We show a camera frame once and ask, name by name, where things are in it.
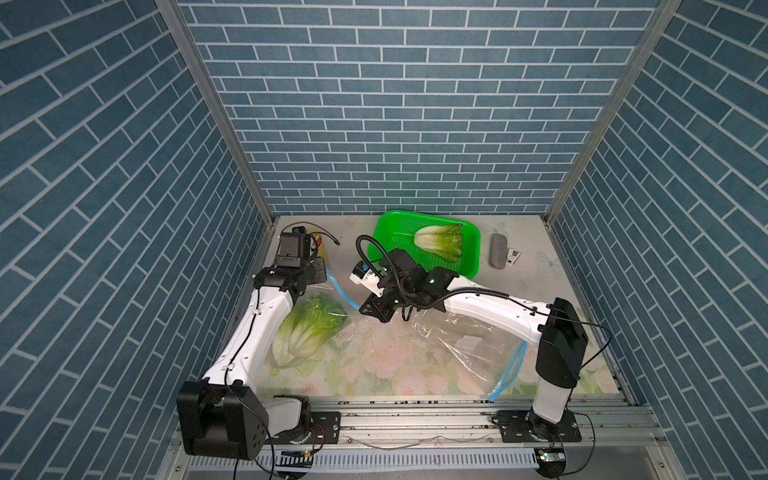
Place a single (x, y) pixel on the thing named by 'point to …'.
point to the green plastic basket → (392, 229)
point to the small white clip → (512, 256)
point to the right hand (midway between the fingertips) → (364, 309)
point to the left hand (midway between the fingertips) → (322, 264)
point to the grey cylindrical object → (498, 249)
